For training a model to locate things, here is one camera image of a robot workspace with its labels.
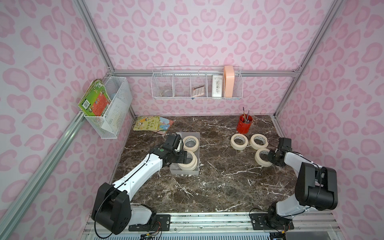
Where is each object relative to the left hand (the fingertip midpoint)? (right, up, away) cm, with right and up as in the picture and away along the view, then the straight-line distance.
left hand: (181, 153), depth 85 cm
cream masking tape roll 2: (+6, -1, +6) cm, 8 cm away
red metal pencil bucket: (+42, +17, +18) cm, 48 cm away
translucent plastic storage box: (-4, -11, +6) cm, 13 cm away
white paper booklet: (-37, +20, -3) cm, 42 cm away
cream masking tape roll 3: (+5, -7, +1) cm, 9 cm away
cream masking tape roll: (+5, +1, +13) cm, 14 cm away
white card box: (+21, +41, +7) cm, 47 cm away
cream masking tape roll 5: (+51, +6, +18) cm, 55 cm away
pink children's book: (-15, +18, +29) cm, 37 cm away
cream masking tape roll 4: (+38, +5, +19) cm, 43 cm away
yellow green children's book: (-29, +18, +29) cm, 45 cm away
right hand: (+56, -3, +9) cm, 56 cm away
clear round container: (-10, +36, +8) cm, 38 cm away
